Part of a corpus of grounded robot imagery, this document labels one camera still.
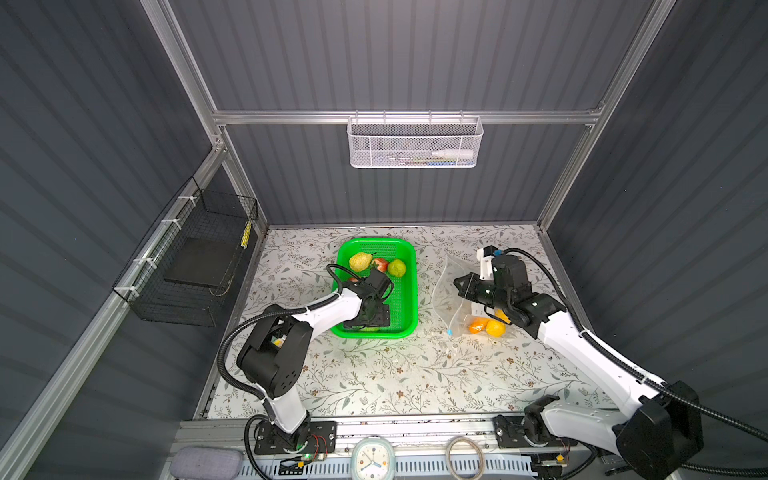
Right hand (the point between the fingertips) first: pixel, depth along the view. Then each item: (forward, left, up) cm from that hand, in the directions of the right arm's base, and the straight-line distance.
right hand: (457, 282), depth 80 cm
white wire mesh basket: (+70, +9, +1) cm, 71 cm away
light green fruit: (+16, +16, -14) cm, 27 cm away
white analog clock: (-38, +22, -17) cm, 47 cm away
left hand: (-2, +24, -17) cm, 29 cm away
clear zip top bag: (-6, -1, -8) cm, 10 cm away
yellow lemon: (-6, -13, -15) cm, 21 cm away
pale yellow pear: (+18, +29, -13) cm, 37 cm away
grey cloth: (-39, +61, -15) cm, 74 cm away
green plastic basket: (+20, +17, -14) cm, 29 cm away
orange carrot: (-5, -8, -16) cm, 18 cm away
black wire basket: (-3, +70, +9) cm, 70 cm away
